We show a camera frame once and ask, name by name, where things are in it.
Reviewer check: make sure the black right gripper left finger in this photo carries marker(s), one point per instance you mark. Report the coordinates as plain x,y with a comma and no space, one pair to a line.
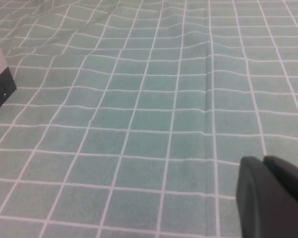
265,208

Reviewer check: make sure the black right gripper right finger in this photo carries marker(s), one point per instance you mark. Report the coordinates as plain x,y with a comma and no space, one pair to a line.
285,173

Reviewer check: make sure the cyan checkered tablecloth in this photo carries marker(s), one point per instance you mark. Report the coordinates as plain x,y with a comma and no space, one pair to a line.
131,116

